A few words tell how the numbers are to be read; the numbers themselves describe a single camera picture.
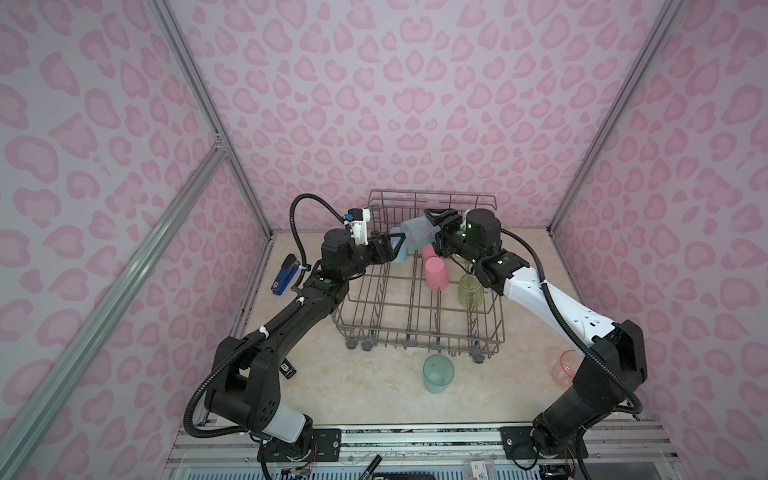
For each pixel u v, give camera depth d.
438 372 0.83
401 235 0.76
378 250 0.70
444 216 0.70
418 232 0.71
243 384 0.43
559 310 0.48
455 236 0.68
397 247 0.73
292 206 0.62
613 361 0.42
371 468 0.70
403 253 1.07
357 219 0.71
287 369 0.83
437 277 0.95
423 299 1.00
